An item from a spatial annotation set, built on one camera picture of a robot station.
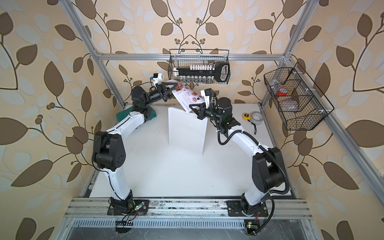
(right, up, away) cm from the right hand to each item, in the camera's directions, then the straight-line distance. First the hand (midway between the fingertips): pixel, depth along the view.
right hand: (189, 106), depth 77 cm
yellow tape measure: (+41, -5, +34) cm, 53 cm away
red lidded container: (+51, +8, +4) cm, 51 cm away
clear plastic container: (+49, 0, -5) cm, 50 cm away
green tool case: (-52, -4, +32) cm, 61 cm away
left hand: (-7, +9, -5) cm, 13 cm away
